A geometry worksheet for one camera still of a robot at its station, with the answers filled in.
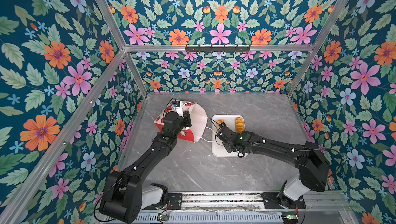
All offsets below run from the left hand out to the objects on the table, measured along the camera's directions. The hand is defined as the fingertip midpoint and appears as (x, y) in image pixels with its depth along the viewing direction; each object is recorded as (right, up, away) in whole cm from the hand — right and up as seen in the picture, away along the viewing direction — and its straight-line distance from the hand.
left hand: (190, 107), depth 81 cm
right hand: (+22, -18, +5) cm, 29 cm away
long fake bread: (+30, -11, +19) cm, 37 cm away
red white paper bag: (+3, -8, +17) cm, 19 cm away
